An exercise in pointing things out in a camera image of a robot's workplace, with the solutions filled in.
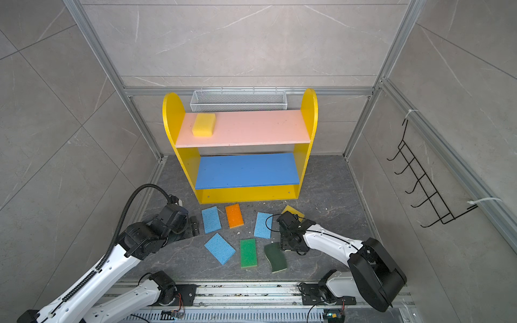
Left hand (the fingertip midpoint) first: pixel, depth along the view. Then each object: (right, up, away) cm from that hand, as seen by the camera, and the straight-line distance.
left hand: (191, 221), depth 74 cm
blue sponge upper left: (+3, -4, +19) cm, 19 cm away
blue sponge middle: (+26, -8, +15) cm, 31 cm away
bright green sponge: (+21, -15, +8) cm, 27 cm away
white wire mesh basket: (+13, +54, +24) cm, 60 cm away
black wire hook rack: (+82, +14, -7) cm, 83 cm away
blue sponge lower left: (+10, -15, +10) cm, 20 cm away
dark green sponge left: (+32, -17, +8) cm, 37 cm away
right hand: (+39, -13, +13) cm, 43 cm away
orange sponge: (+13, -2, +19) cm, 23 cm away
